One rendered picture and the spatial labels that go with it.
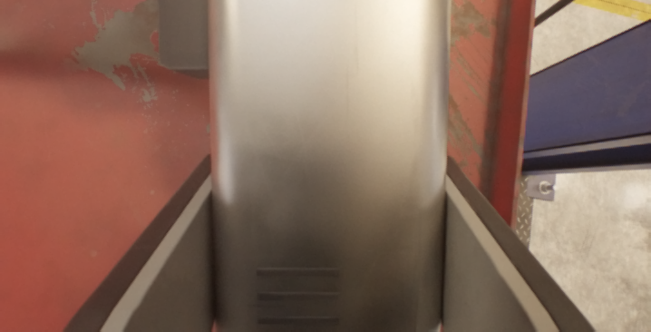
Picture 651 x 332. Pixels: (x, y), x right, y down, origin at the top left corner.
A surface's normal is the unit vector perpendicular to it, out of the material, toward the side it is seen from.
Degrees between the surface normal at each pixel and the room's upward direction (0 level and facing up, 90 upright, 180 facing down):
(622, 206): 0
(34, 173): 0
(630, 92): 90
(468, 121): 0
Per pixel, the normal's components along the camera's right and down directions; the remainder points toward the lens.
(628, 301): 0.11, -0.12
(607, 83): -0.98, -0.18
